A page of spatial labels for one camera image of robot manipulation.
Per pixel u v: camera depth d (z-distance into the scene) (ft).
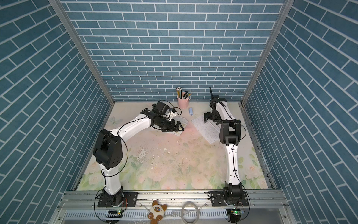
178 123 2.64
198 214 2.29
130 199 2.41
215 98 2.80
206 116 3.33
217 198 2.42
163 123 2.51
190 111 3.67
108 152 1.62
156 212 2.23
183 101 3.67
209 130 3.37
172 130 2.57
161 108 2.41
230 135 2.22
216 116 3.14
